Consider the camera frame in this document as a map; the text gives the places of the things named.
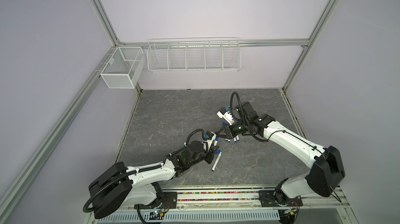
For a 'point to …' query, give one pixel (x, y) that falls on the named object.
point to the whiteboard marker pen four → (216, 141)
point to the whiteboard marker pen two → (237, 138)
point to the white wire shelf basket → (219, 54)
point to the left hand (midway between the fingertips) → (217, 147)
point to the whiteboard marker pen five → (219, 152)
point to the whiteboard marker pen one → (229, 141)
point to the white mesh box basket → (123, 66)
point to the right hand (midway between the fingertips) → (217, 137)
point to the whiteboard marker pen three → (235, 139)
